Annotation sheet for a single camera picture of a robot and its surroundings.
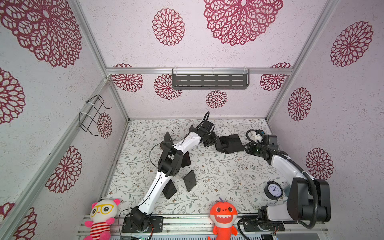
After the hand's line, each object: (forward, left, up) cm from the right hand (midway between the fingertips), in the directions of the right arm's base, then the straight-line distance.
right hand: (246, 144), depth 90 cm
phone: (-18, +34, -15) cm, 41 cm away
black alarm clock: (-23, -13, -11) cm, 29 cm away
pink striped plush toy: (-40, +74, -4) cm, 84 cm away
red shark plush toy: (-38, +17, -4) cm, 42 cm away
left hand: (+8, +16, -9) cm, 20 cm away
